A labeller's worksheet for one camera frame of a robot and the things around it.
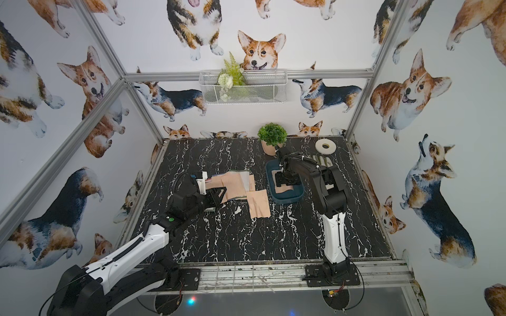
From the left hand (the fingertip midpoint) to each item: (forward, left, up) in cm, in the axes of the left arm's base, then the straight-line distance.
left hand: (227, 186), depth 80 cm
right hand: (+11, -26, -16) cm, 32 cm away
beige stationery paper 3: (+7, -25, -15) cm, 30 cm away
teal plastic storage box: (+1, -25, -13) cm, 28 cm away
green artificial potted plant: (+30, -20, -1) cm, 36 cm away
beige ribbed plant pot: (+29, -19, -11) cm, 36 cm away
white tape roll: (+34, -49, -18) cm, 63 cm away
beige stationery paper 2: (+11, -9, -17) cm, 22 cm away
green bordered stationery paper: (+18, -1, -17) cm, 25 cm away
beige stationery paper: (0, -13, -16) cm, 21 cm away
